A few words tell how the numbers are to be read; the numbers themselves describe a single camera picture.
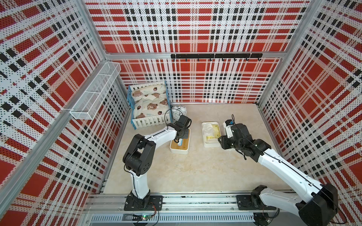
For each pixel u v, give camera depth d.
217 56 0.89
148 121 1.03
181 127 0.73
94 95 0.75
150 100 1.12
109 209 0.72
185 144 0.91
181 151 0.92
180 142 0.92
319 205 0.37
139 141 0.51
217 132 0.98
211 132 0.95
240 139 0.58
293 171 0.45
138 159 0.49
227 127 0.70
